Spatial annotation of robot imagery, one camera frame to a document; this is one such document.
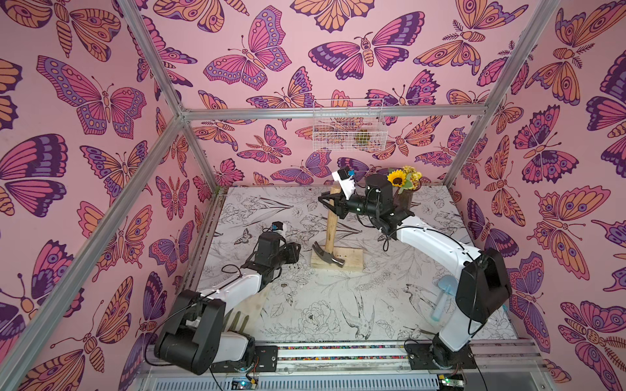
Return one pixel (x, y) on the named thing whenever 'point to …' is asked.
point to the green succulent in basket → (362, 137)
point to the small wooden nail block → (352, 257)
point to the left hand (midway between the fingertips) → (300, 244)
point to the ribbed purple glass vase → (404, 199)
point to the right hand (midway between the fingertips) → (324, 193)
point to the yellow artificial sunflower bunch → (407, 177)
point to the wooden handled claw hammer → (328, 253)
